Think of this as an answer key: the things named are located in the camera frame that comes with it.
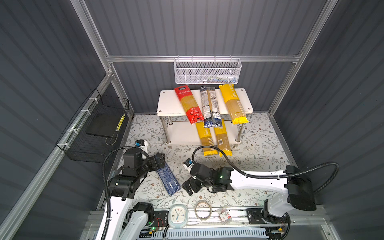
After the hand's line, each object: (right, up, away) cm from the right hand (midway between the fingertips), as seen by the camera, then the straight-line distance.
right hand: (189, 182), depth 75 cm
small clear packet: (+17, -15, -3) cm, 23 cm away
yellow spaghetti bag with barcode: (+20, +20, +17) cm, 33 cm away
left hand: (-16, +14, -3) cm, 21 cm away
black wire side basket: (-48, +23, -3) cm, 54 cm away
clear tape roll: (+11, -16, -1) cm, 19 cm away
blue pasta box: (-11, -2, +7) cm, 14 cm away
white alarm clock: (-5, -15, -3) cm, 17 cm away
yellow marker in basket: (-37, +31, +3) cm, 48 cm away
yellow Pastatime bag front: (+10, +20, +19) cm, 29 cm away
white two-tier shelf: (-9, +26, +30) cm, 41 cm away
